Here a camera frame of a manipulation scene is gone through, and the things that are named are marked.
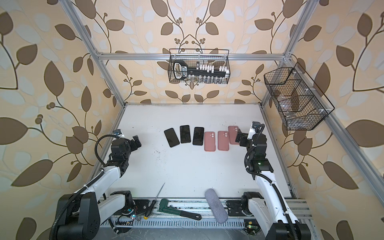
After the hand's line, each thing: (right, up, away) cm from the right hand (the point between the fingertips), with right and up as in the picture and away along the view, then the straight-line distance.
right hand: (249, 132), depth 80 cm
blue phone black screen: (-28, -7, +19) cm, 34 cm away
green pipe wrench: (-45, -37, -6) cm, 58 cm away
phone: (-46, -5, +21) cm, 51 cm away
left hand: (-68, -4, +7) cm, 68 cm away
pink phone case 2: (-11, -7, +20) cm, 24 cm away
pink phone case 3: (-3, -2, +25) cm, 26 cm away
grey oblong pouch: (-17, -38, -10) cm, 43 cm away
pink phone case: (-20, -8, +21) cm, 30 cm away
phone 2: (-37, -4, +26) cm, 45 cm away
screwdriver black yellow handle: (-51, -37, -5) cm, 64 cm away
